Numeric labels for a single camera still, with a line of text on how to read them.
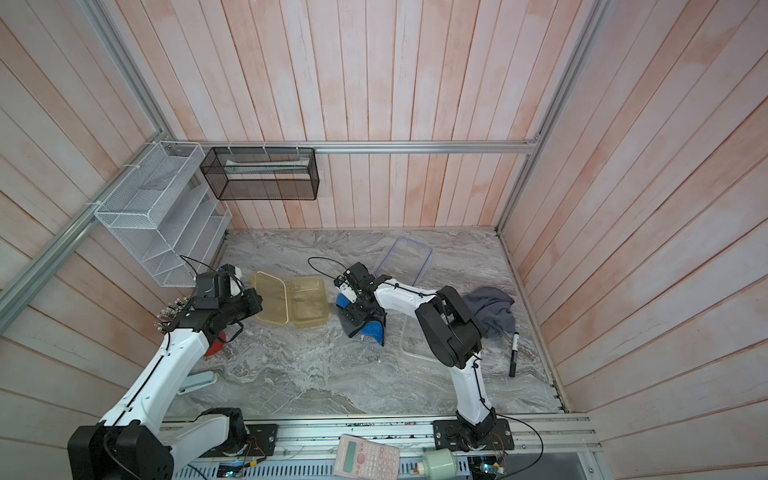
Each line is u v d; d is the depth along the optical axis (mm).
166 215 732
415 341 906
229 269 732
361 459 701
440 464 636
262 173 1060
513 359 858
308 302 999
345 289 880
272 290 923
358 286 763
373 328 900
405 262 1107
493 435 726
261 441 730
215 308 613
